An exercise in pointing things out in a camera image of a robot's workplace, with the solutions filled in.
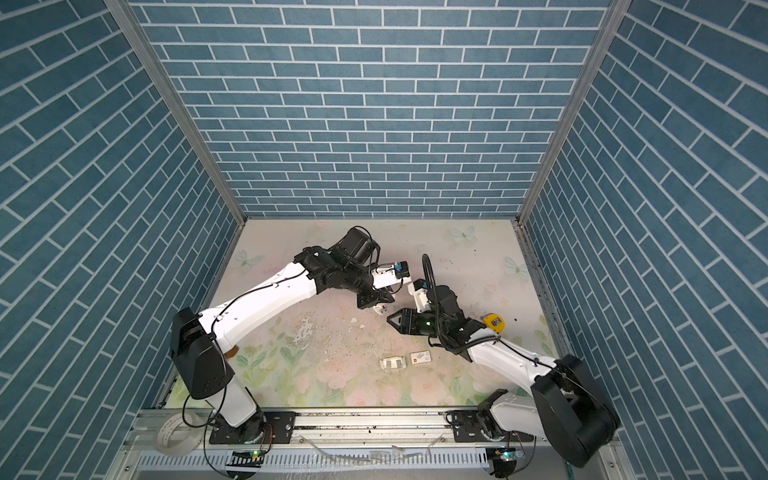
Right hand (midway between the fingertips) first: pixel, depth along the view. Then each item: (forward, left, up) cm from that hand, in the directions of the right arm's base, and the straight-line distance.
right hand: (389, 318), depth 82 cm
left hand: (+3, 0, +9) cm, 9 cm away
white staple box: (-7, -9, -10) cm, 15 cm away
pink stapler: (0, +2, +4) cm, 5 cm away
